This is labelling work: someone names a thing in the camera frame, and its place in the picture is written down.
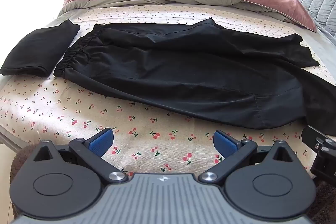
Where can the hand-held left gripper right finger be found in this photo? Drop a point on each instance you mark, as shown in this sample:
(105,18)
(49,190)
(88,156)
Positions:
(225,143)

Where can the cherry print bed cloth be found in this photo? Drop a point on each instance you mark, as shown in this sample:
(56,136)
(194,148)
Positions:
(78,113)

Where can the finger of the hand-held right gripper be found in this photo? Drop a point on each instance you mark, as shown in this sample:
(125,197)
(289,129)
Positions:
(313,134)

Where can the black pants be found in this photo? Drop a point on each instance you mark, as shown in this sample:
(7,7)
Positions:
(183,69)

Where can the folded black garment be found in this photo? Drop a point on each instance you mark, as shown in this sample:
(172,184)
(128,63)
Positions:
(36,50)

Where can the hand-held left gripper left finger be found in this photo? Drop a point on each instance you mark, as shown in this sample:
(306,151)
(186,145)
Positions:
(102,142)

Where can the brown plush cloth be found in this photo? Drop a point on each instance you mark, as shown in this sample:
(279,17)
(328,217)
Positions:
(16,161)

